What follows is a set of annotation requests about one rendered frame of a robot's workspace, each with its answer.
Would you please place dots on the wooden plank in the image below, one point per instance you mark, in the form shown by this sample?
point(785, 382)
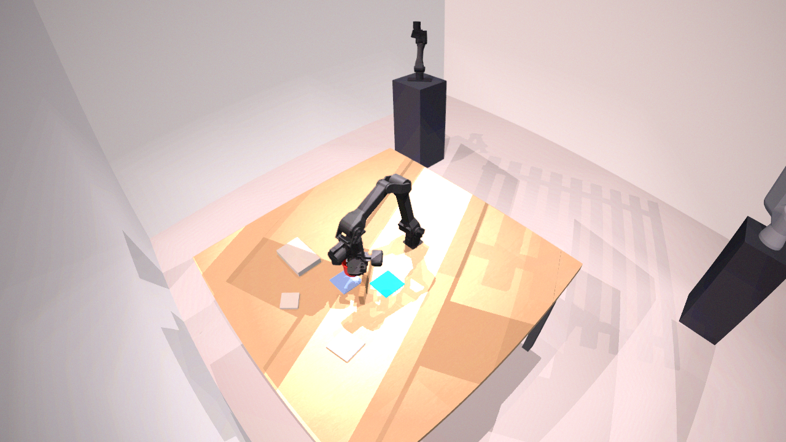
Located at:
point(364, 284)

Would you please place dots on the red plastic cup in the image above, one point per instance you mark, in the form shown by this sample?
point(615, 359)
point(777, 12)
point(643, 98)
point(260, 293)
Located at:
point(345, 268)

